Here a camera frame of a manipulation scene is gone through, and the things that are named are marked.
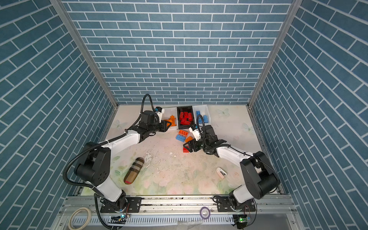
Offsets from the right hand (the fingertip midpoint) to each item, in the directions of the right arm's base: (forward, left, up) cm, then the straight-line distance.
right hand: (189, 143), depth 87 cm
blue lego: (+32, -4, -6) cm, 33 cm away
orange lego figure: (+11, +11, +8) cm, 18 cm away
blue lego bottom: (+24, -10, -4) cm, 26 cm away
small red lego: (-1, +3, -8) cm, 9 cm away
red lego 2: (+27, +9, -5) cm, 28 cm away
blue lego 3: (+8, +7, -8) cm, 14 cm away
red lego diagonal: (+27, +2, -5) cm, 28 cm away
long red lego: (+30, +6, -6) cm, 31 cm away
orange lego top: (+12, +6, -6) cm, 14 cm away
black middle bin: (+33, +5, -4) cm, 34 cm away
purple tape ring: (-36, -12, -10) cm, 39 cm away
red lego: (+21, +6, -6) cm, 23 cm away
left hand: (+10, +12, +6) cm, 17 cm away
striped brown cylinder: (-17, +31, -6) cm, 36 cm away
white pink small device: (-13, -20, -8) cm, 25 cm away
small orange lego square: (+8, +1, -8) cm, 12 cm away
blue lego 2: (+22, -6, -4) cm, 24 cm away
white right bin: (+34, -8, -6) cm, 36 cm away
